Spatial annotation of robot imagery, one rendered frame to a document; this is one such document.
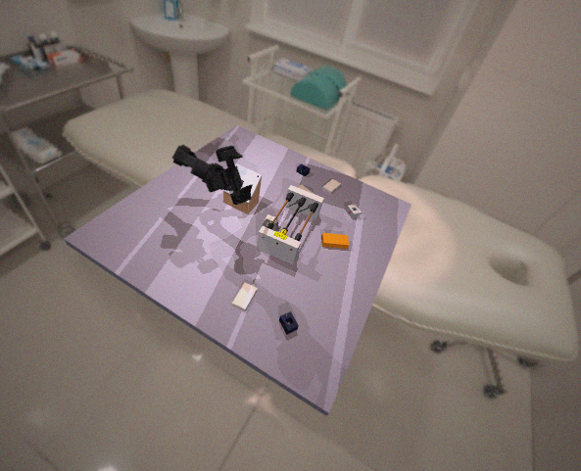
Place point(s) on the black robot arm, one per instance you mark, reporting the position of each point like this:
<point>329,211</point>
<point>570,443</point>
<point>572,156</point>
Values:
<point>209,173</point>

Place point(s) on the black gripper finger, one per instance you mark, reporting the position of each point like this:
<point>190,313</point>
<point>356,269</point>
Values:
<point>243,193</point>
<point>230,155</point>

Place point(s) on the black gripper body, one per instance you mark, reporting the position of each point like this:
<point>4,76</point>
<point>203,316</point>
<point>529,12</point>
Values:
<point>231,176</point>

